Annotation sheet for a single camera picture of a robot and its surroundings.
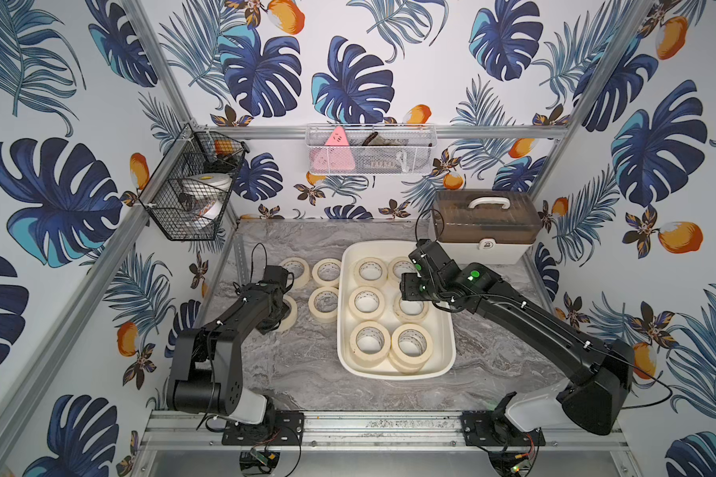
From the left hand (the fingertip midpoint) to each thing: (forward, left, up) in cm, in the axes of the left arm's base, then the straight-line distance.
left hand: (271, 313), depth 89 cm
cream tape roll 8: (-6, -42, -3) cm, 43 cm away
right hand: (+4, -39, +16) cm, 43 cm away
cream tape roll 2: (+7, -14, -5) cm, 17 cm away
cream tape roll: (+15, -7, -2) cm, 16 cm away
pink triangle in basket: (+38, -16, +30) cm, 52 cm away
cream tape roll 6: (+8, -28, -4) cm, 30 cm away
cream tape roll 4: (+19, -29, -2) cm, 35 cm away
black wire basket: (+39, +28, +29) cm, 56 cm away
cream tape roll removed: (+20, -14, -5) cm, 25 cm away
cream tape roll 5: (+6, -43, -2) cm, 43 cm away
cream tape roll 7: (-5, -30, -4) cm, 31 cm away
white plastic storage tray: (0, -51, -1) cm, 51 cm away
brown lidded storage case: (+28, -65, +14) cm, 72 cm away
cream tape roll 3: (-1, -5, -2) cm, 6 cm away
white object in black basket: (+26, +23, +22) cm, 41 cm away
